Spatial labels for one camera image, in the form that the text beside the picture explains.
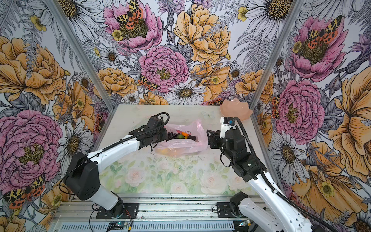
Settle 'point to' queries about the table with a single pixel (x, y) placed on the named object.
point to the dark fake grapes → (171, 136)
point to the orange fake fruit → (184, 134)
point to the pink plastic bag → (183, 139)
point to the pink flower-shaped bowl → (233, 108)
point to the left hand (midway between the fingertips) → (165, 138)
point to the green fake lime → (180, 136)
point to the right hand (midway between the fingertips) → (211, 136)
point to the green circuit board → (116, 225)
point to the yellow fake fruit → (164, 151)
